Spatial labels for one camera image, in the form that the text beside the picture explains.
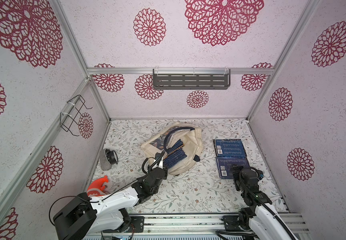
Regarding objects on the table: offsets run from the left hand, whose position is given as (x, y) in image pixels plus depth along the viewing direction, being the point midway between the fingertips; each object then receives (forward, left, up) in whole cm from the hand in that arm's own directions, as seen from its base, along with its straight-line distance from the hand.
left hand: (162, 160), depth 83 cm
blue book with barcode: (+15, -44, -11) cm, 48 cm away
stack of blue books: (+9, -8, -8) cm, 15 cm away
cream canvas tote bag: (+17, -18, -2) cm, 25 cm away
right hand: (-2, -40, -5) cm, 41 cm away
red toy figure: (-13, +35, -7) cm, 38 cm away
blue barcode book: (+3, -39, -12) cm, 41 cm away
